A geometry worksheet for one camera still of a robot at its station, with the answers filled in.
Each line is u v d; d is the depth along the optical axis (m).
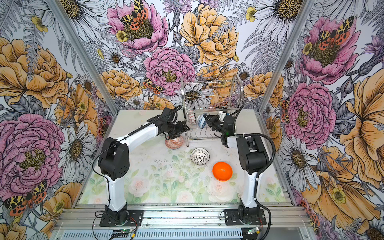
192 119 1.02
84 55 0.89
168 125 0.74
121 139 0.55
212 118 0.89
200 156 0.96
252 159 0.55
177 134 0.86
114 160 0.52
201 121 0.95
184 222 0.75
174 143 1.02
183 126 0.85
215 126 0.89
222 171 0.87
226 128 0.79
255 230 0.71
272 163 0.50
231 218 0.74
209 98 1.18
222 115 0.92
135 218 0.74
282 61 0.93
